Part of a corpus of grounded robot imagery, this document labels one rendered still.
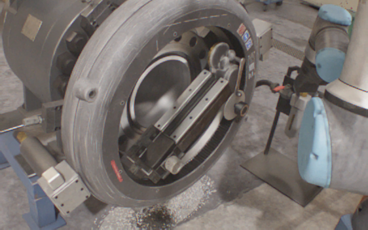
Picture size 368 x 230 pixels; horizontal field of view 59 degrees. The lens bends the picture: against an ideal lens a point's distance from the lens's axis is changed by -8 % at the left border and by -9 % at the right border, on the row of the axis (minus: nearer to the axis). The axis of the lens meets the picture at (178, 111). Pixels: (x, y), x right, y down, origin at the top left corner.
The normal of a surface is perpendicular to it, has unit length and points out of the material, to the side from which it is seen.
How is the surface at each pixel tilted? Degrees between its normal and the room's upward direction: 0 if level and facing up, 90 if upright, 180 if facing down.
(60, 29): 54
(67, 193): 90
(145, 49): 90
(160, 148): 38
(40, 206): 90
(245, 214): 0
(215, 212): 0
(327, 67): 114
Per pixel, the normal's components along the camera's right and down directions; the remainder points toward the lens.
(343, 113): -0.82, 0.07
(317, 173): -0.31, 0.64
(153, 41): 0.68, 0.43
